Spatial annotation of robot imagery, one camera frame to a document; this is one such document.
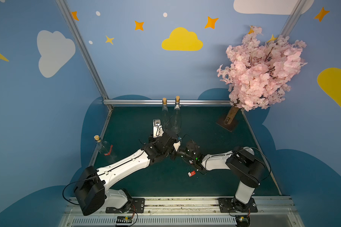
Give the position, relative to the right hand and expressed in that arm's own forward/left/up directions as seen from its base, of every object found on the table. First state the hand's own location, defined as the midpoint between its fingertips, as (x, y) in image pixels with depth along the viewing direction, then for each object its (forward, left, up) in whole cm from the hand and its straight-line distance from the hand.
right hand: (164, 144), depth 81 cm
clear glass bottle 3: (-5, +32, +1) cm, 33 cm away
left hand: (+5, +4, +8) cm, 10 cm away
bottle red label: (-11, -17, -14) cm, 25 cm away
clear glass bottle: (+23, -6, -5) cm, 24 cm away
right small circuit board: (-32, -44, -19) cm, 58 cm away
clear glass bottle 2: (+24, +2, -4) cm, 24 cm away
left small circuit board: (-36, +18, -17) cm, 44 cm away
